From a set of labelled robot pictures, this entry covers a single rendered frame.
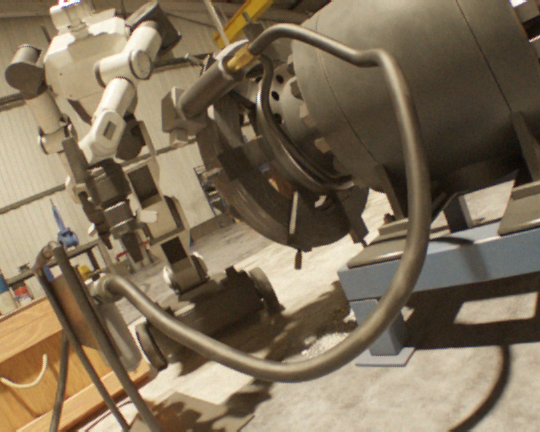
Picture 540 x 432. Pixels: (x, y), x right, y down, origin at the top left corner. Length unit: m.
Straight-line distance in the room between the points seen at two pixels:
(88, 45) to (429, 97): 0.91
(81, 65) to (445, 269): 1.06
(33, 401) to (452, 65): 1.50
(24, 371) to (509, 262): 1.39
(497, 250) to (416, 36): 0.42
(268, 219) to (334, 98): 0.39
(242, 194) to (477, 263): 0.62
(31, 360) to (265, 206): 0.94
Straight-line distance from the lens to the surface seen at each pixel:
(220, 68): 0.87
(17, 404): 1.43
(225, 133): 1.04
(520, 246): 0.68
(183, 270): 1.66
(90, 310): 0.77
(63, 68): 1.18
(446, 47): 0.75
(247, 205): 1.03
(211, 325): 1.51
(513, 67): 0.75
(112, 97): 0.91
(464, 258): 0.71
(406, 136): 0.50
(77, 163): 0.79
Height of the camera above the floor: 0.48
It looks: 4 degrees down
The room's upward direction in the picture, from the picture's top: 24 degrees counter-clockwise
